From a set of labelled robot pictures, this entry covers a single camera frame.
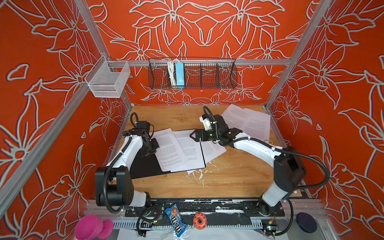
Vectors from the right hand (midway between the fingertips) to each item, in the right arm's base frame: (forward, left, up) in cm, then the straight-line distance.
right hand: (193, 134), depth 82 cm
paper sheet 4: (+25, -39, -17) cm, 49 cm away
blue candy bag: (-37, +10, -15) cm, 41 cm away
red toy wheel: (-39, -2, -15) cm, 42 cm away
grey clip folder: (-16, +23, -4) cm, 28 cm away
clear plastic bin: (+35, +55, +14) cm, 66 cm away
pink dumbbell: (-42, +42, -2) cm, 59 cm away
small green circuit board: (-43, -36, -18) cm, 59 cm away
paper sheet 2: (0, +2, -17) cm, 17 cm away
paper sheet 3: (-1, -12, -17) cm, 21 cm away
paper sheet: (-4, +15, -14) cm, 21 cm away
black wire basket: (+40, -14, +13) cm, 44 cm away
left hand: (-5, +22, -8) cm, 24 cm away
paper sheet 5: (+18, -48, -17) cm, 54 cm away
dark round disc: (-40, -53, -17) cm, 69 cm away
